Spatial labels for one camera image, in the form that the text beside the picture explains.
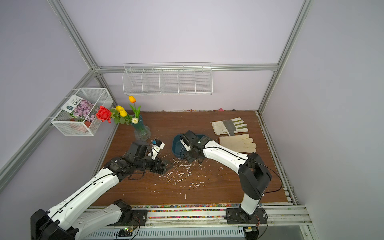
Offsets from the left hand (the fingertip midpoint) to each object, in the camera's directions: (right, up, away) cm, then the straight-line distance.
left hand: (166, 164), depth 75 cm
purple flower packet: (-42, +28, -1) cm, 51 cm away
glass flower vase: (-21, +15, +24) cm, 36 cm away
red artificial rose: (-28, +25, -5) cm, 38 cm away
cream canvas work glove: (+45, +7, +25) cm, 52 cm away
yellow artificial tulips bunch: (-27, +26, +5) cm, 38 cm away
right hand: (+11, +3, +11) cm, 16 cm away
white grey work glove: (+41, +18, +36) cm, 57 cm away
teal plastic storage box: (+3, +4, +24) cm, 24 cm away
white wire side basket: (-48, +21, -5) cm, 52 cm away
